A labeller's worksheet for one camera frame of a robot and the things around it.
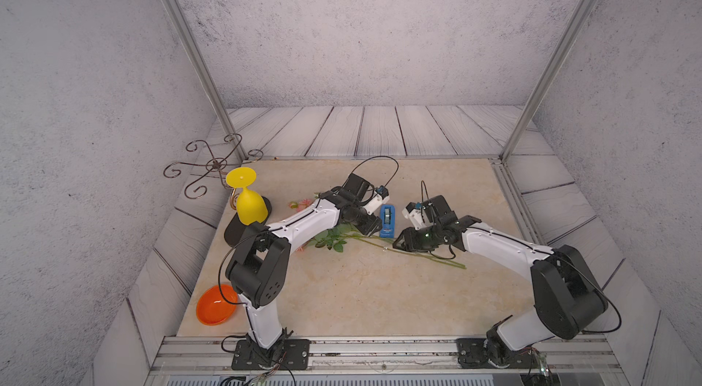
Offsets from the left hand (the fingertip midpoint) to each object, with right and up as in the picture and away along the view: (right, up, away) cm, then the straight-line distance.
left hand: (379, 223), depth 89 cm
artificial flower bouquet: (-14, -6, +7) cm, 17 cm away
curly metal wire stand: (-53, +21, -9) cm, 58 cm away
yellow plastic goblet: (-36, +7, -13) cm, 39 cm away
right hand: (+6, -6, -4) cm, 9 cm away
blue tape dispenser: (+3, -1, +7) cm, 8 cm away
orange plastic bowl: (-49, -23, -10) cm, 54 cm away
